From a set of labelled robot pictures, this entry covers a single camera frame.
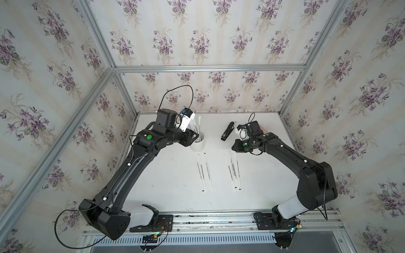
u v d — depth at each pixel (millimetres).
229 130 1055
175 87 586
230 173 898
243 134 794
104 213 366
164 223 721
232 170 905
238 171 905
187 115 595
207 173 902
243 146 751
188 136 593
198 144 936
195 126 930
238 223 748
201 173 891
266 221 727
